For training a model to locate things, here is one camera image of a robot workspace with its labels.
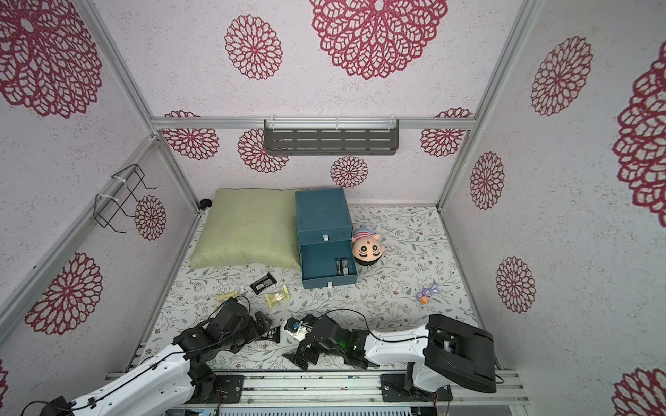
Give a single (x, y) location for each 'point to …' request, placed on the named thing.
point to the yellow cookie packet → (223, 296)
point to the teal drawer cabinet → (324, 227)
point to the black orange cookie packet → (342, 267)
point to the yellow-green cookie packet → (274, 298)
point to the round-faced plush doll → (367, 248)
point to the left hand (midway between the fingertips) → (264, 330)
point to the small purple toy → (424, 296)
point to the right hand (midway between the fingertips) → (289, 337)
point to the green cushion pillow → (254, 226)
